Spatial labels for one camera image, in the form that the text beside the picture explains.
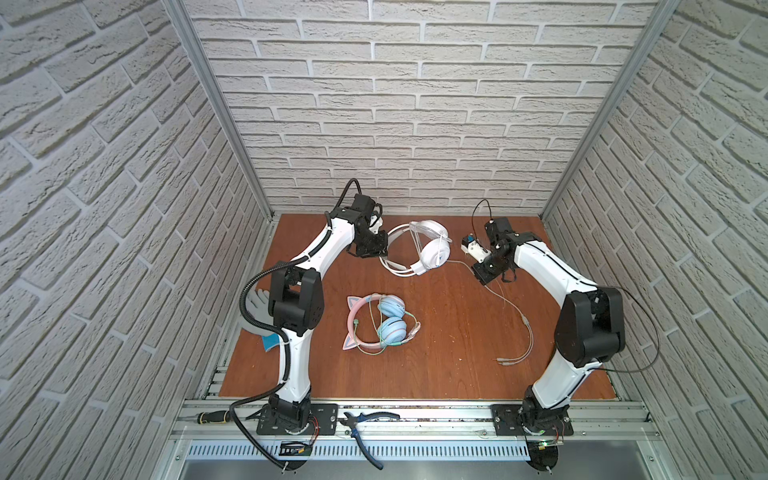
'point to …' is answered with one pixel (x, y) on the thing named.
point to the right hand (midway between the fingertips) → (482, 270)
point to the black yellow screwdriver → (215, 417)
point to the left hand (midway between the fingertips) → (389, 247)
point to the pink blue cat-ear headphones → (392, 329)
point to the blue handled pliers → (353, 422)
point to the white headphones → (434, 246)
